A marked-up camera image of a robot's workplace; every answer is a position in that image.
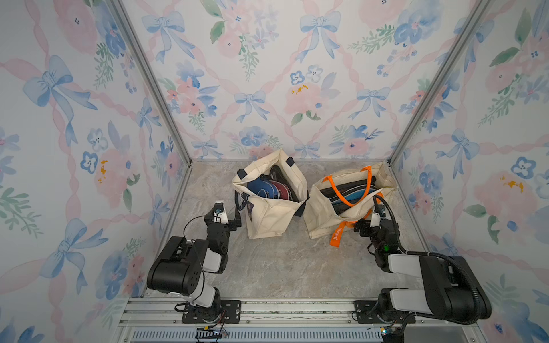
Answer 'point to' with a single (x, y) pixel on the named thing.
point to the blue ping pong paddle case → (264, 188)
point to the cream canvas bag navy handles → (266, 216)
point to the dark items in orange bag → (352, 192)
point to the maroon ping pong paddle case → (282, 190)
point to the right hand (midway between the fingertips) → (367, 206)
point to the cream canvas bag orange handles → (322, 219)
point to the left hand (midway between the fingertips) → (226, 207)
